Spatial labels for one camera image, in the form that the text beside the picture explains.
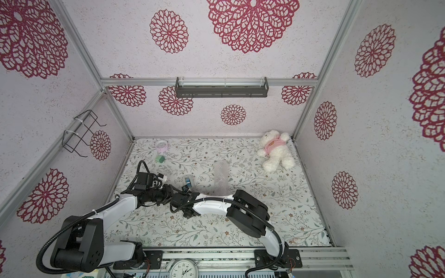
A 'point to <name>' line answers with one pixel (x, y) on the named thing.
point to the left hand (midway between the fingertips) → (179, 194)
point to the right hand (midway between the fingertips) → (191, 206)
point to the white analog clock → (183, 269)
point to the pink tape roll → (164, 149)
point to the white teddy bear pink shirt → (275, 150)
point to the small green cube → (160, 158)
